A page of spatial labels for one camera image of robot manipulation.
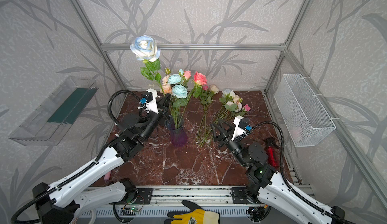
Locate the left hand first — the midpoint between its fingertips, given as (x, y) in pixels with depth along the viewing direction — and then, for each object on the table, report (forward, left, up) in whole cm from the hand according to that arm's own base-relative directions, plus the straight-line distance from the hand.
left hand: (171, 90), depth 62 cm
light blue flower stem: (+2, 0, -15) cm, 16 cm away
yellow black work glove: (-41, -11, -38) cm, 57 cm away
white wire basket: (-10, -56, -6) cm, 57 cm away
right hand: (-9, -19, -6) cm, 22 cm away
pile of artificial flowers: (+21, -33, -38) cm, 55 cm away
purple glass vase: (-3, +1, -36) cm, 36 cm away
